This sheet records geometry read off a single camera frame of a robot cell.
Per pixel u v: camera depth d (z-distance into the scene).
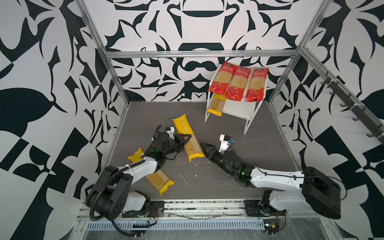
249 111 0.91
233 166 0.59
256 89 0.78
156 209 0.73
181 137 0.77
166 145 0.68
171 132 0.81
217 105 0.94
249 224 0.71
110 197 0.42
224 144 0.71
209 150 0.69
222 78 0.85
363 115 0.55
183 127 0.85
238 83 0.81
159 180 0.81
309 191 0.42
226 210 0.74
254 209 0.74
